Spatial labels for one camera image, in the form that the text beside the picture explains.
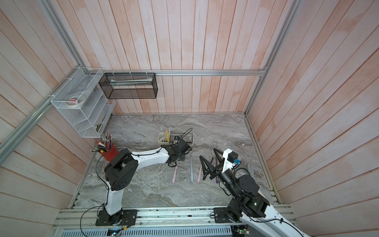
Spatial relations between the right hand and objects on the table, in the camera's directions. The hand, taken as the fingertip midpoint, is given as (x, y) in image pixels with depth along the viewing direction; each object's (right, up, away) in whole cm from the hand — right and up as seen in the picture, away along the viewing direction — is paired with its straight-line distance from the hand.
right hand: (207, 152), depth 63 cm
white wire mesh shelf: (-62, +15, +15) cm, 66 cm away
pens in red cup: (-59, 0, +25) cm, 64 cm away
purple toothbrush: (+3, -9, -7) cm, 11 cm away
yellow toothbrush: (-21, +5, +28) cm, 35 cm away
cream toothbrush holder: (-22, +4, +28) cm, 35 cm away
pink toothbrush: (-16, -18, +25) cm, 35 cm away
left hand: (-14, -8, +32) cm, 36 cm away
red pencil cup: (-56, -5, +25) cm, 61 cm away
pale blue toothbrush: (-6, -16, +27) cm, 32 cm away
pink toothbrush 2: (-2, -19, +23) cm, 30 cm away
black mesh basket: (-51, +41, +42) cm, 78 cm away
